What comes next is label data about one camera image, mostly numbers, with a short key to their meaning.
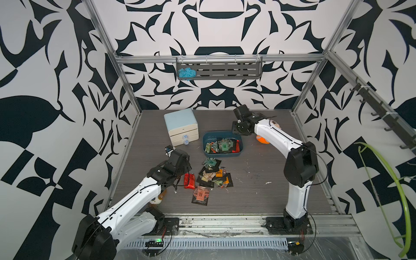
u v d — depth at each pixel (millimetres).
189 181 850
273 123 1020
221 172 895
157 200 793
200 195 830
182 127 924
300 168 496
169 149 732
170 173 596
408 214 503
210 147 983
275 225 739
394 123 543
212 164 922
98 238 383
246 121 671
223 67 934
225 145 983
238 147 989
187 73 913
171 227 739
